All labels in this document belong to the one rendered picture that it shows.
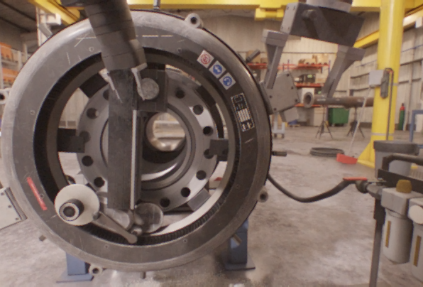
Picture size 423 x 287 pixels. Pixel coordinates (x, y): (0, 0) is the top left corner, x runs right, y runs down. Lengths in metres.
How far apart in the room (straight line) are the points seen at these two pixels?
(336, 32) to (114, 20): 0.39
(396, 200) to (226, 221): 0.53
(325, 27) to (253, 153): 0.35
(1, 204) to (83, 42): 0.49
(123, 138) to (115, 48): 0.23
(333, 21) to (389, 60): 3.62
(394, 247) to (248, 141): 0.59
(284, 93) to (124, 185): 0.52
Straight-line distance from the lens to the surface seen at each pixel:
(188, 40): 0.64
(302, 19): 0.46
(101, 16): 0.47
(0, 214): 0.86
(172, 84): 0.74
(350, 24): 0.51
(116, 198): 0.65
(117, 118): 0.61
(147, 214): 0.72
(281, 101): 0.70
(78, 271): 1.25
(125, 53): 0.48
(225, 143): 0.75
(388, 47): 4.12
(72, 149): 0.81
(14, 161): 0.76
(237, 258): 1.18
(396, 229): 0.94
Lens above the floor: 0.69
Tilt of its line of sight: 7 degrees down
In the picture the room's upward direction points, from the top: straight up
